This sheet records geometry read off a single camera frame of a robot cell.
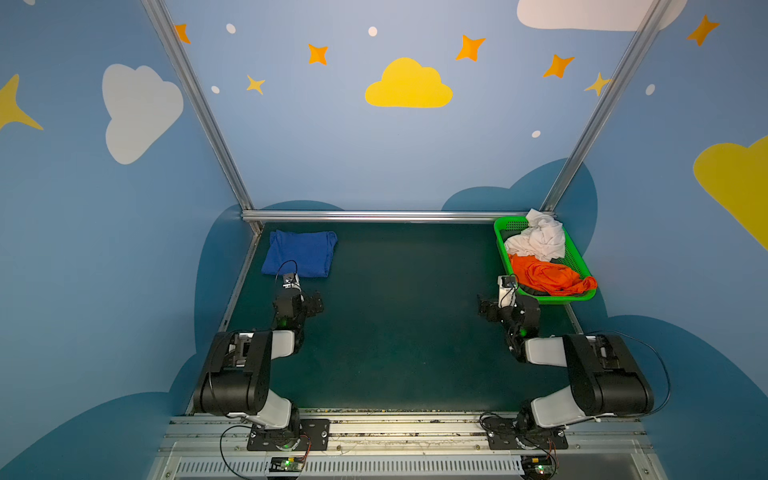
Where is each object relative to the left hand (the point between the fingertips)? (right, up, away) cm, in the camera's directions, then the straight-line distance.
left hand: (307, 292), depth 95 cm
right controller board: (+63, -39, -24) cm, 78 cm away
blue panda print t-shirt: (-4, +13, +13) cm, 18 cm away
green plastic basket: (+73, +23, +19) cm, 79 cm away
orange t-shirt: (+80, +5, 0) cm, 80 cm away
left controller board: (+2, -39, -24) cm, 45 cm away
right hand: (+62, +1, -1) cm, 62 cm away
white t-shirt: (+82, +18, +9) cm, 85 cm away
